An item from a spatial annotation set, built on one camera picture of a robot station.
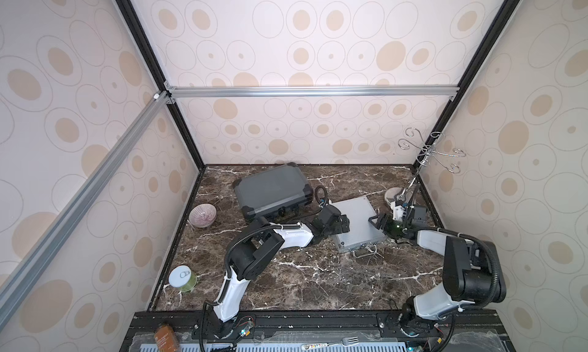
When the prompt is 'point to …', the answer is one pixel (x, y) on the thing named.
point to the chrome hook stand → (395, 196)
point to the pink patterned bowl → (202, 215)
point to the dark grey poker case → (272, 190)
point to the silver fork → (344, 341)
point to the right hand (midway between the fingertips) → (383, 223)
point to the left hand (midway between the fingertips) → (350, 223)
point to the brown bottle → (166, 340)
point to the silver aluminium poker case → (361, 232)
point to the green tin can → (182, 278)
